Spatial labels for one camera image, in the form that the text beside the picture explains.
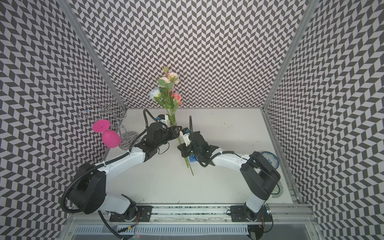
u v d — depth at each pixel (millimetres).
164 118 768
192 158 755
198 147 654
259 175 453
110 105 1081
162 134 668
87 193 418
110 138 778
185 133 743
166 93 844
